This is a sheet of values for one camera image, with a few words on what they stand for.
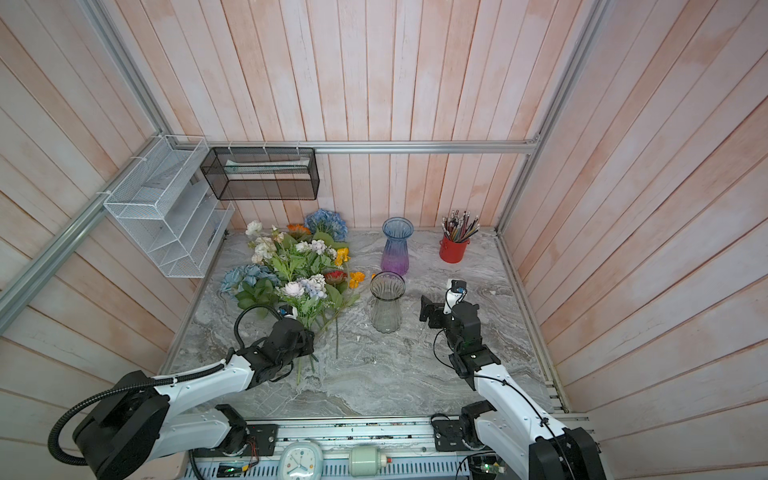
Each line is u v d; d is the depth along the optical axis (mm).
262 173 903
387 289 841
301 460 686
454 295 743
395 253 981
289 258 1008
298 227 1135
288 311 798
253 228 1000
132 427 412
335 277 984
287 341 678
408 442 733
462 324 614
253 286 920
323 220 1135
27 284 531
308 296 887
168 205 748
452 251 1052
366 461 645
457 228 981
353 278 1040
